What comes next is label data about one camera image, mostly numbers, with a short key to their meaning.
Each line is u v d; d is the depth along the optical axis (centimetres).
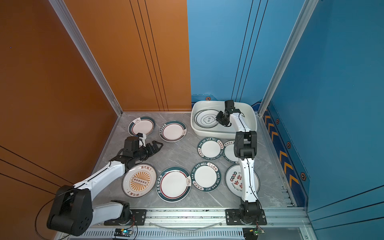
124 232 71
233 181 85
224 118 96
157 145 79
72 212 41
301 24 75
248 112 108
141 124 113
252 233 70
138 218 74
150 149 77
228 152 97
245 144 67
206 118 113
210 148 97
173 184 82
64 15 72
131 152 67
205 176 88
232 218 72
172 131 108
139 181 85
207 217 75
